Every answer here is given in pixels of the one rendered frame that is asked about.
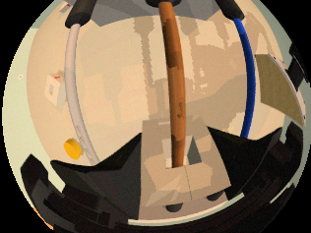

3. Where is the orange short cylinder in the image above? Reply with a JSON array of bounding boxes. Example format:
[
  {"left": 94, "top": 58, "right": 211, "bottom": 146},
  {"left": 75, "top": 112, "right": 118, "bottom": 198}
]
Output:
[{"left": 64, "top": 139, "right": 83, "bottom": 160}]

